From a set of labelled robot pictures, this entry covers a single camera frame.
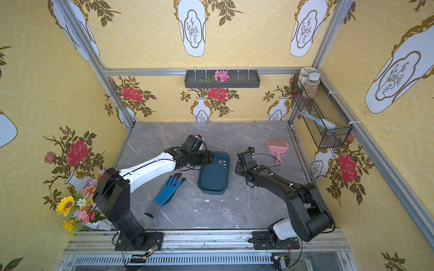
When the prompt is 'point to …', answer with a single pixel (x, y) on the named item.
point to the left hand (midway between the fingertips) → (205, 156)
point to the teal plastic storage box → (213, 178)
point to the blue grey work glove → (165, 193)
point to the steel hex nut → (191, 174)
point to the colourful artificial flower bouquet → (81, 209)
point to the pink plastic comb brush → (278, 147)
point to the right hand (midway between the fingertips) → (244, 165)
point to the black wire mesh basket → (322, 106)
